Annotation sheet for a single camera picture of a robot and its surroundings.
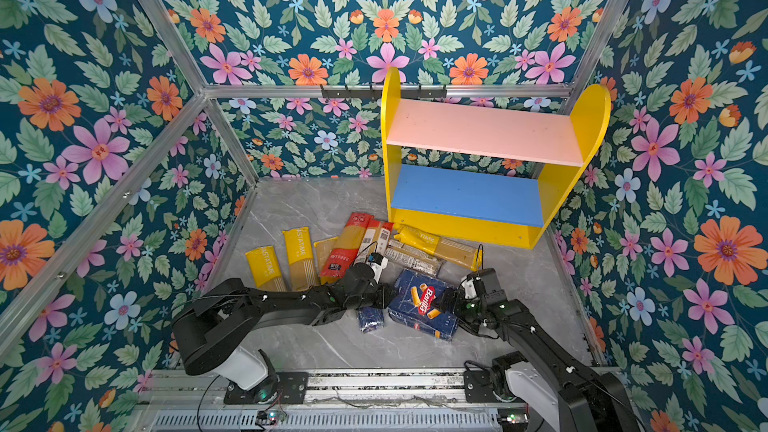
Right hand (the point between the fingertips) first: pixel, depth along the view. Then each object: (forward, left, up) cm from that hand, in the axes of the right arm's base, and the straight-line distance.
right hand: (439, 309), depth 83 cm
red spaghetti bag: (+18, +29, +2) cm, 35 cm away
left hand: (+4, +11, +2) cm, 12 cm away
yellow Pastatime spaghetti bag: (+22, +46, -1) cm, 51 cm away
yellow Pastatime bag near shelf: (+19, -6, -1) cm, 20 cm away
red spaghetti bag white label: (+22, +22, +2) cm, 31 cm away
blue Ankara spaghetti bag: (+8, +8, +2) cm, 12 cm away
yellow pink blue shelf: (+59, -23, -1) cm, 63 cm away
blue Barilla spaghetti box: (-2, +19, -1) cm, 19 cm away
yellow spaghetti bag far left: (+14, +54, -1) cm, 56 cm away
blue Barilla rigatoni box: (+1, +7, +2) cm, 7 cm away
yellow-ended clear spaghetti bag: (+21, +37, -1) cm, 43 cm away
